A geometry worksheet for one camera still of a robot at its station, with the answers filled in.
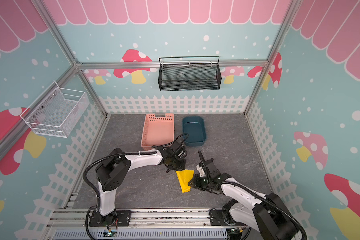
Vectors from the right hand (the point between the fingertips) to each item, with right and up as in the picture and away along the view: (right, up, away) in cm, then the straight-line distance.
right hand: (189, 184), depth 83 cm
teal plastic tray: (+5, +33, +28) cm, 43 cm away
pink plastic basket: (-22, +29, +27) cm, 46 cm away
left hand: (-3, +5, +7) cm, 9 cm away
